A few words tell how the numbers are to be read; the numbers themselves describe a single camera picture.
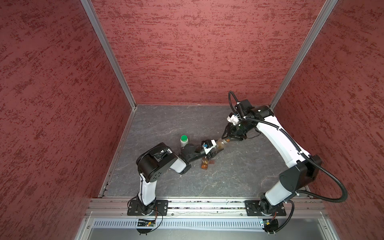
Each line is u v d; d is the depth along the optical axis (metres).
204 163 0.90
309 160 0.43
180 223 0.71
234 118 0.74
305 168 0.42
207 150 0.73
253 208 0.74
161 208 0.74
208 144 0.69
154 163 0.52
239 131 0.66
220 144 0.78
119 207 0.76
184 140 0.90
